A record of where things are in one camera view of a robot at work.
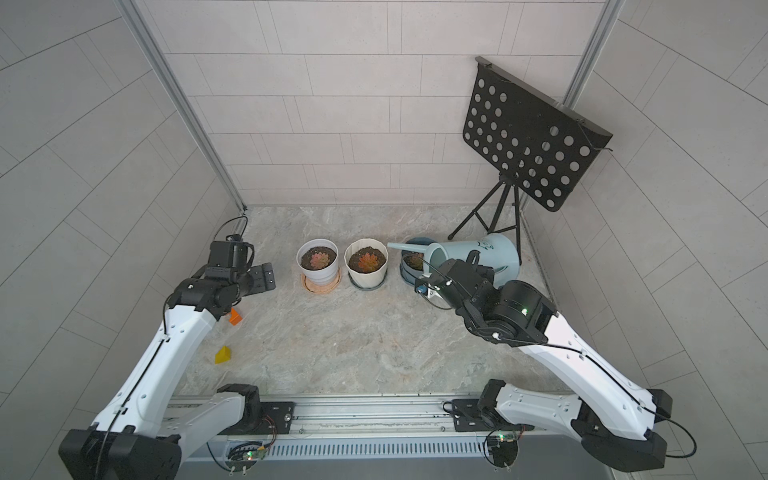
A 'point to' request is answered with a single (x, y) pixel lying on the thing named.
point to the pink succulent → (319, 260)
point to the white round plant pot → (318, 276)
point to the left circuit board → (243, 457)
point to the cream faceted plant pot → (366, 261)
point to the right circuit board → (504, 450)
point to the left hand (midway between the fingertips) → (261, 271)
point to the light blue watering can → (497, 250)
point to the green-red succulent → (415, 260)
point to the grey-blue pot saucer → (367, 288)
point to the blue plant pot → (407, 272)
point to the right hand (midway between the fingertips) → (470, 271)
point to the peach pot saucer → (321, 288)
